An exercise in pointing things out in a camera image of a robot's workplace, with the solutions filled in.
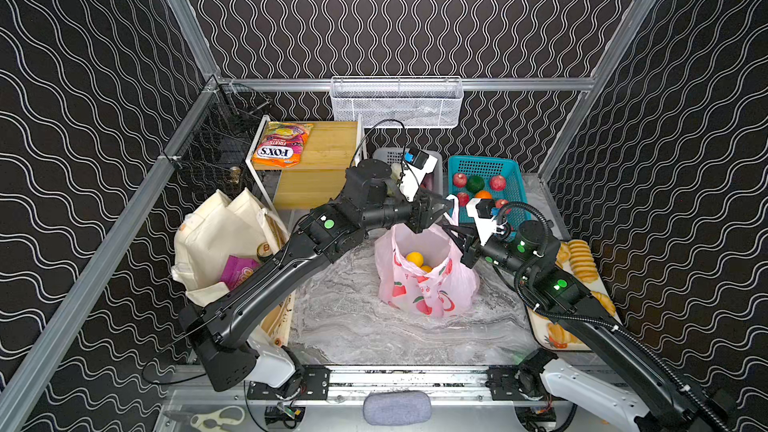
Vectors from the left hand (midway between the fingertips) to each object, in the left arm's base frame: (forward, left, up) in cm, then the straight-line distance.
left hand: (454, 199), depth 57 cm
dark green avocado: (+43, -17, -39) cm, 60 cm away
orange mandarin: (-3, +4, -20) cm, 21 cm away
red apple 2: (+44, -26, -38) cm, 64 cm away
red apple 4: (+33, -25, -38) cm, 56 cm away
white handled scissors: (-33, +52, -41) cm, 74 cm away
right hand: (+3, 0, -12) cm, 12 cm away
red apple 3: (+36, -12, -38) cm, 54 cm away
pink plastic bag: (-5, +5, -20) cm, 21 cm away
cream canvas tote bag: (+6, +58, -19) cm, 62 cm away
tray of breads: (+13, -45, -41) cm, 63 cm away
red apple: (+44, -11, -38) cm, 59 cm away
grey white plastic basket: (+40, 0, -35) cm, 54 cm away
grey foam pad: (-29, +10, -40) cm, 51 cm away
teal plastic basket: (+27, -29, -36) cm, 54 cm away
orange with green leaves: (+38, -19, -38) cm, 57 cm away
